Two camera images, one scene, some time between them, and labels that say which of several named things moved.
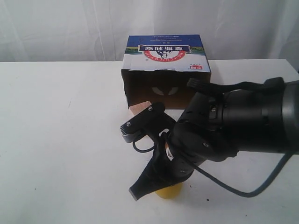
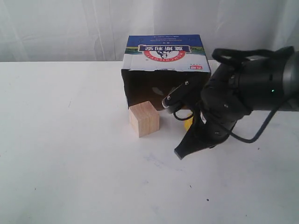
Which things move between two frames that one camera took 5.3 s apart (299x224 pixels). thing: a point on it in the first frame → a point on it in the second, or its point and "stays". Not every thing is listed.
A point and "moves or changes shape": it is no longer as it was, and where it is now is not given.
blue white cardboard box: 157,68 stays
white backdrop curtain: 95,31 stays
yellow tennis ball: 171,192 moves or changes shape
